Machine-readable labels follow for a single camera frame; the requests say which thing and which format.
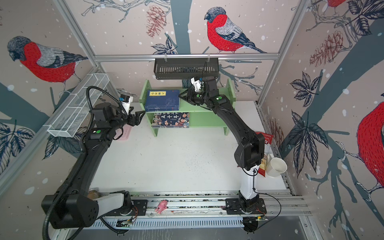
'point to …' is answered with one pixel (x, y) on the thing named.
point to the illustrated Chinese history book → (170, 120)
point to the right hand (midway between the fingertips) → (178, 98)
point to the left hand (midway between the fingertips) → (136, 108)
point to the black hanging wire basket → (175, 68)
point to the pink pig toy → (161, 206)
